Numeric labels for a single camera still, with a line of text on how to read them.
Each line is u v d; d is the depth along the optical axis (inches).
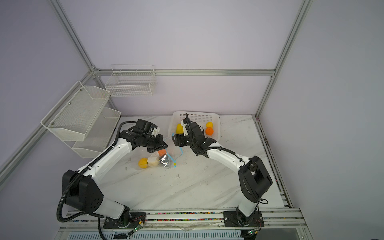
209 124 42.4
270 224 28.8
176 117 42.5
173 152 36.5
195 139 25.5
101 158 19.0
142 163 35.2
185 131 29.5
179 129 41.9
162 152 34.7
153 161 34.2
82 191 16.5
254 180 17.8
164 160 32.9
